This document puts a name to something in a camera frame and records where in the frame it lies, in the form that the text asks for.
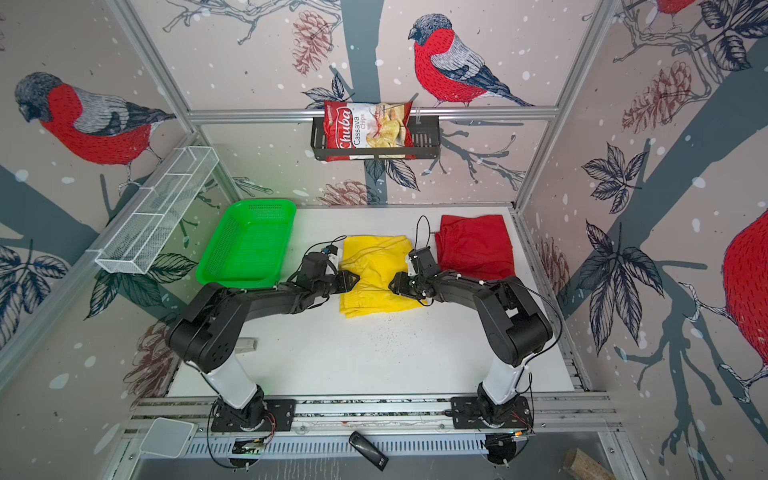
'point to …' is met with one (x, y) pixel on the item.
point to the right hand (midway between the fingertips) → (391, 292)
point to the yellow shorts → (376, 260)
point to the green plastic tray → (248, 249)
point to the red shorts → (477, 247)
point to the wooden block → (581, 466)
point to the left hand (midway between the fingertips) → (356, 278)
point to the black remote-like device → (368, 450)
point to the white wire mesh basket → (157, 213)
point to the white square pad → (166, 437)
